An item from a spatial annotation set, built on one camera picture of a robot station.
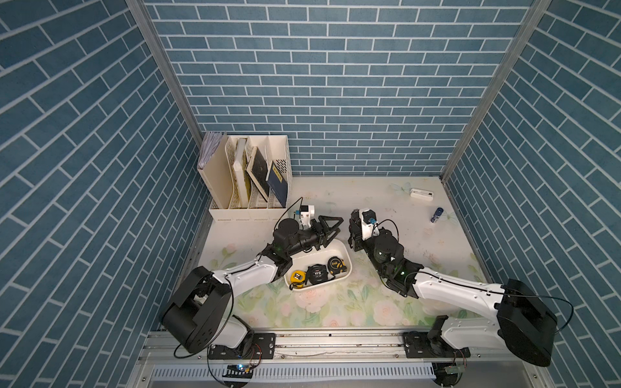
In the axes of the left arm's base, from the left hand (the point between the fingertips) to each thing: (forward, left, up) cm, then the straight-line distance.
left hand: (348, 229), depth 74 cm
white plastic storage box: (0, +15, -23) cm, 28 cm away
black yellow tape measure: (-2, +3, -21) cm, 21 cm away
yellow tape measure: (-7, +16, -22) cm, 28 cm away
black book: (+33, +35, -7) cm, 48 cm away
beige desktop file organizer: (+25, +48, -5) cm, 54 cm away
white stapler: (+33, -39, -20) cm, 55 cm away
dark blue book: (+33, +27, -15) cm, 46 cm away
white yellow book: (+25, +38, -2) cm, 46 cm away
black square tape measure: (-7, +9, -19) cm, 23 cm away
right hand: (+5, -4, -2) cm, 6 cm away
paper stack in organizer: (+34, +51, +6) cm, 62 cm away
